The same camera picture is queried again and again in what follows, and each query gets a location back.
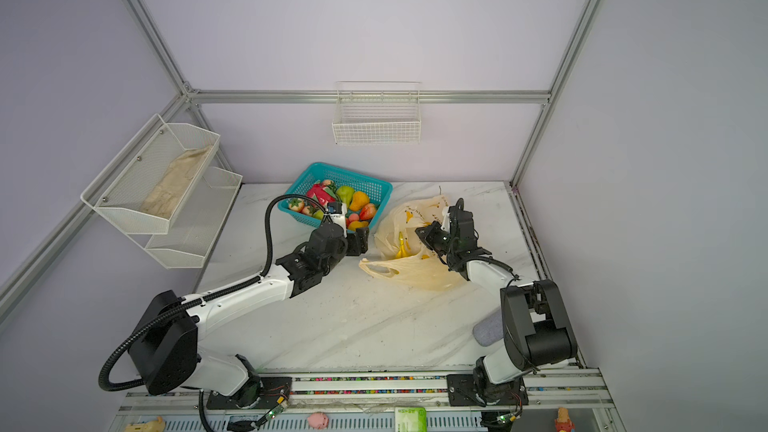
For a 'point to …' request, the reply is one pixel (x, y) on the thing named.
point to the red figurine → (563, 421)
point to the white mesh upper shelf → (148, 180)
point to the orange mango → (359, 199)
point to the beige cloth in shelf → (161, 199)
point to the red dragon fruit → (321, 194)
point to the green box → (410, 419)
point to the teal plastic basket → (301, 215)
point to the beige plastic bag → (424, 267)
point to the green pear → (345, 194)
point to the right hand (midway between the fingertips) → (414, 229)
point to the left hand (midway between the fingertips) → (358, 232)
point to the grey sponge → (490, 330)
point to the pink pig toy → (318, 420)
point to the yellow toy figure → (157, 425)
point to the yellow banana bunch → (404, 248)
